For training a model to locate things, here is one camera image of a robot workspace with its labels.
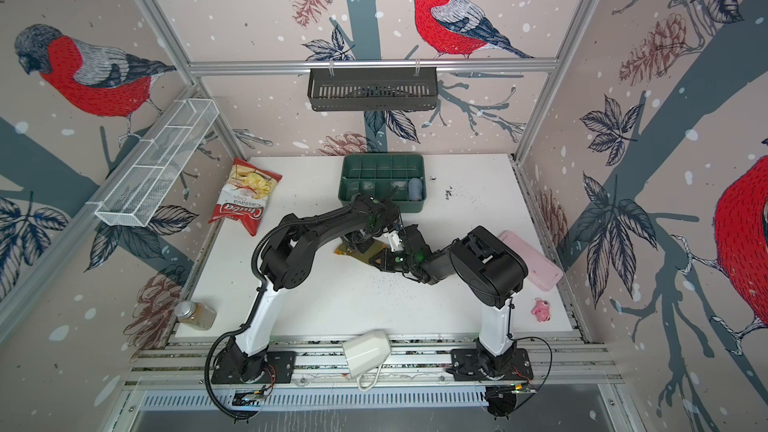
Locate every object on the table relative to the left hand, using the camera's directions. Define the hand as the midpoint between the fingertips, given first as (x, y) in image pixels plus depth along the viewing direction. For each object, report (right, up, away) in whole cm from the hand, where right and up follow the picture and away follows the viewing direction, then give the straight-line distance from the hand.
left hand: (349, 245), depth 94 cm
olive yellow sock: (+9, 0, -2) cm, 9 cm away
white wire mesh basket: (-49, +26, -16) cm, 58 cm away
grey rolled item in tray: (+22, +18, +9) cm, 30 cm away
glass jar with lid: (-37, -14, -19) cm, 43 cm away
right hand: (+7, -6, -2) cm, 10 cm away
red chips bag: (-38, +16, +9) cm, 42 cm away
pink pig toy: (+56, -15, -13) cm, 59 cm away
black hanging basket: (+7, +55, +13) cm, 57 cm away
